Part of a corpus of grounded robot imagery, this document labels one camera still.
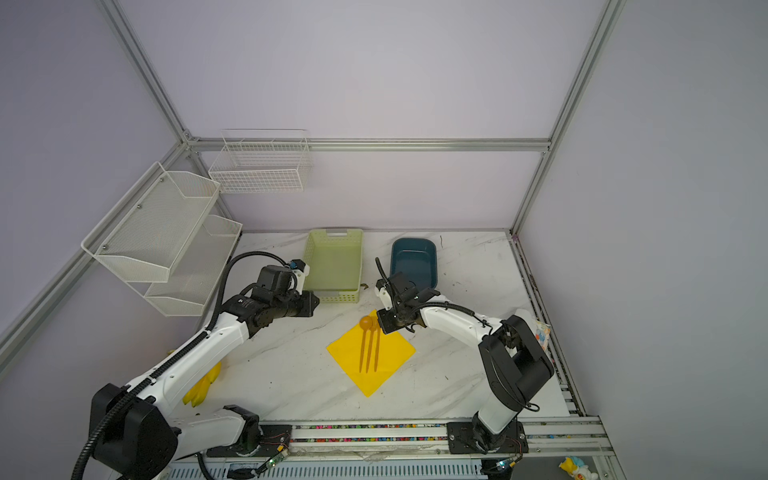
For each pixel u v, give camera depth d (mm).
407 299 681
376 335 928
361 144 928
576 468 674
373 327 935
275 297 628
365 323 947
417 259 1121
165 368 440
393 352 879
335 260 1133
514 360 463
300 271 743
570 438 763
